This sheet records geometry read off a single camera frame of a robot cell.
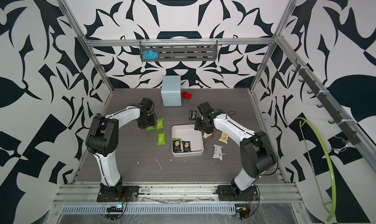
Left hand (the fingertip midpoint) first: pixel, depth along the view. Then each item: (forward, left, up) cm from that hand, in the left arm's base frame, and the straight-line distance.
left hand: (149, 122), depth 99 cm
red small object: (+24, -26, 0) cm, 35 cm away
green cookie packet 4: (-14, -48, 0) cm, 50 cm away
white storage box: (-6, -26, -6) cm, 27 cm away
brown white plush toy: (-12, -37, +2) cm, 39 cm away
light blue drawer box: (+15, -15, +13) cm, 25 cm away
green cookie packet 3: (-5, -1, +1) cm, 5 cm away
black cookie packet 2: (-18, -24, 0) cm, 30 cm away
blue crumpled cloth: (+27, -3, +33) cm, 43 cm away
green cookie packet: (-1, -7, 0) cm, 7 cm away
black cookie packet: (-17, -18, +2) cm, 25 cm away
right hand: (-8, -30, +7) cm, 32 cm away
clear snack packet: (-22, -42, 0) cm, 48 cm away
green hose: (-53, -72, +24) cm, 92 cm away
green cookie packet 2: (-12, -9, 0) cm, 15 cm away
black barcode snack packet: (+5, -29, -1) cm, 30 cm away
